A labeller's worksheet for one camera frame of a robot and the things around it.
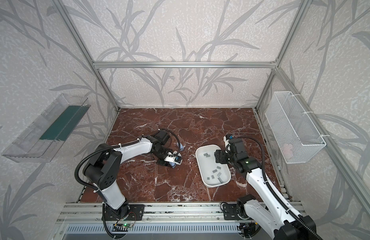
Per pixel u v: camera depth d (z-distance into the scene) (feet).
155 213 2.47
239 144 1.99
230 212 2.42
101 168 1.56
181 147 3.17
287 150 2.40
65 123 2.10
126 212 2.32
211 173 2.84
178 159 2.53
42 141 2.08
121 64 3.09
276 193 1.48
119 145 1.74
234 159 1.98
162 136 2.53
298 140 1.97
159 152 2.52
